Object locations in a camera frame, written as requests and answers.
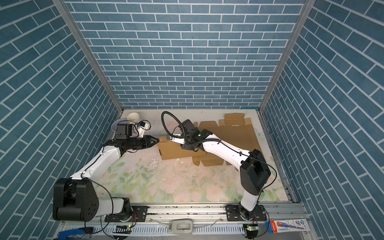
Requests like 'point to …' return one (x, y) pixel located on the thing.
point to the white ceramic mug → (133, 117)
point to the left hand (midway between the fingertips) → (157, 141)
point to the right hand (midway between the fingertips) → (183, 136)
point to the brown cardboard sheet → (235, 129)
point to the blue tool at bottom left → (81, 233)
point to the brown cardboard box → (171, 150)
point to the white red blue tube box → (287, 225)
